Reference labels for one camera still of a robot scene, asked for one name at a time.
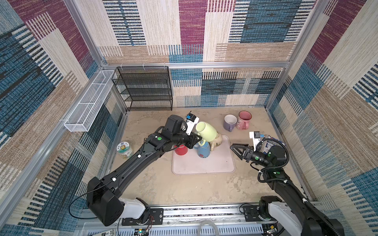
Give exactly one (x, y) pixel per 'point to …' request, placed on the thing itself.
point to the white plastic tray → (220, 160)
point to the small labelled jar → (123, 148)
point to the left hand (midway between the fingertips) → (201, 137)
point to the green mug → (206, 132)
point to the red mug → (181, 150)
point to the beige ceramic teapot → (217, 142)
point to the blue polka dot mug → (204, 151)
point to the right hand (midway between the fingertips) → (233, 148)
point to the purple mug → (230, 120)
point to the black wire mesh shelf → (144, 88)
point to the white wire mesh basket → (82, 117)
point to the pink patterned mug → (243, 121)
